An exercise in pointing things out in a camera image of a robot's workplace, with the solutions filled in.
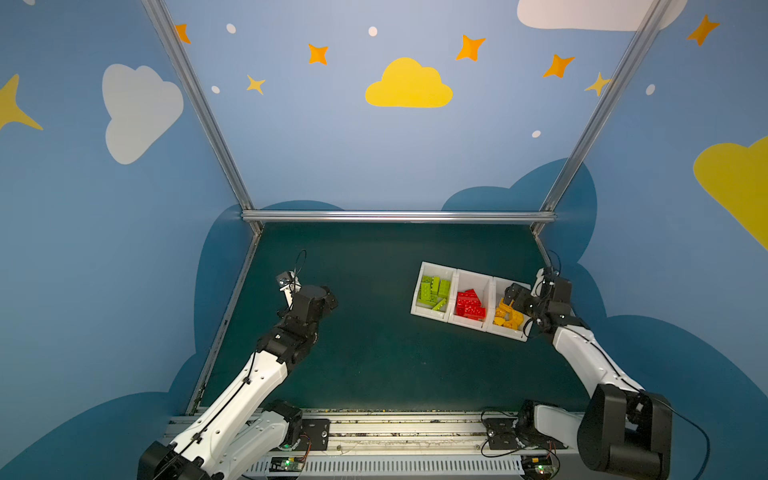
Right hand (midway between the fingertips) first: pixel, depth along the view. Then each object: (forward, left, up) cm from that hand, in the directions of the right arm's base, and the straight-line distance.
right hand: (523, 291), depth 89 cm
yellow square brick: (-2, +3, -11) cm, 12 cm away
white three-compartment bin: (+1, +15, -8) cm, 17 cm away
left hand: (-8, +59, +7) cm, 60 cm away
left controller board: (-46, +63, -11) cm, 79 cm away
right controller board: (-42, +2, -13) cm, 44 cm away
